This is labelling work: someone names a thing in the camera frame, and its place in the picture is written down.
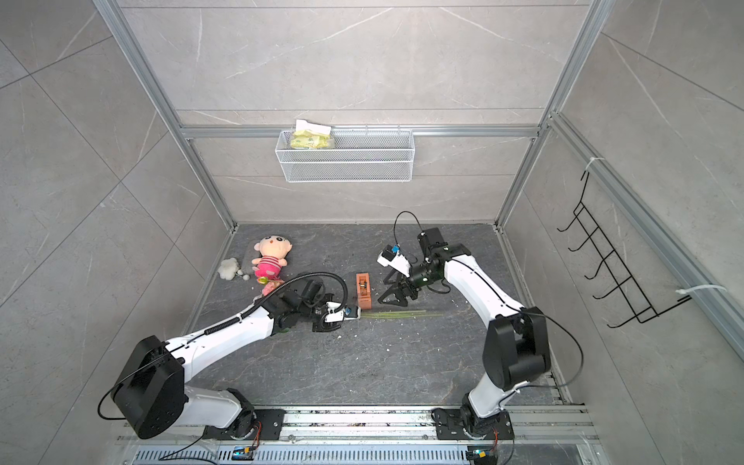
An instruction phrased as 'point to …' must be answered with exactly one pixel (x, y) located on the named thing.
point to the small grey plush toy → (229, 268)
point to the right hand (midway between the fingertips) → (388, 289)
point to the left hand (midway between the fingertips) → (347, 305)
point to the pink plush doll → (273, 250)
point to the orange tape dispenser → (363, 291)
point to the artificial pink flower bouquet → (270, 287)
